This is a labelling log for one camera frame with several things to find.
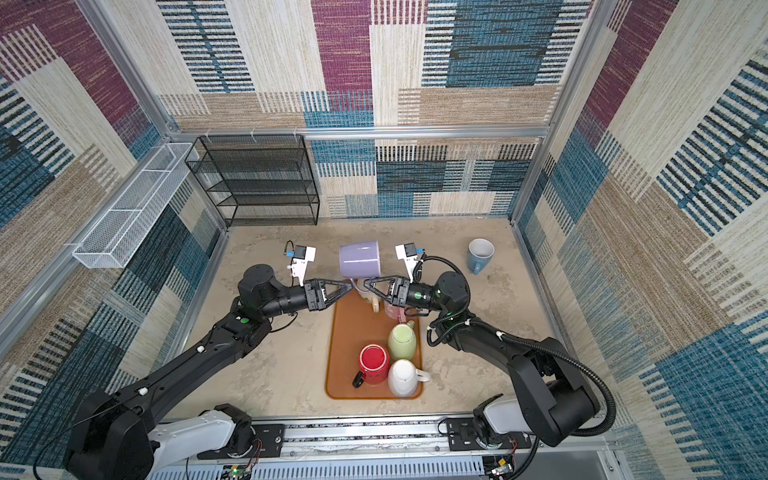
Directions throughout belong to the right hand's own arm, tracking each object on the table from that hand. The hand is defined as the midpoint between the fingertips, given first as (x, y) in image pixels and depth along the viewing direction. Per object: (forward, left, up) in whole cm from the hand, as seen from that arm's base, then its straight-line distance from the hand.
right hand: (366, 288), depth 70 cm
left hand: (+1, +4, +1) cm, 4 cm away
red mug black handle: (-10, -1, -18) cm, 21 cm away
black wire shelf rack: (+53, +41, -9) cm, 68 cm away
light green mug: (-6, -8, -17) cm, 20 cm away
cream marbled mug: (+8, -1, -21) cm, 23 cm away
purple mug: (+4, +1, +6) cm, 7 cm away
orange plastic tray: (+3, +6, -26) cm, 27 cm away
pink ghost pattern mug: (+4, -7, -20) cm, 22 cm away
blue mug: (+23, -35, -18) cm, 46 cm away
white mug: (-15, -8, -17) cm, 24 cm away
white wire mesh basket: (+11, +59, +7) cm, 60 cm away
